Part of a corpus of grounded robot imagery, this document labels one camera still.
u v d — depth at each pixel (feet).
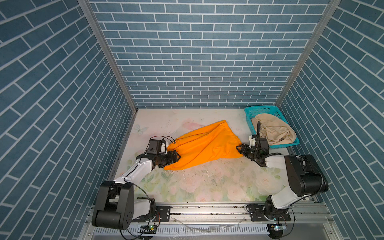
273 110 3.64
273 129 3.34
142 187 2.71
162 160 2.46
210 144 3.15
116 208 1.34
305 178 1.49
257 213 2.42
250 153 2.75
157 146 2.32
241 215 2.47
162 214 2.42
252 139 2.92
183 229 2.31
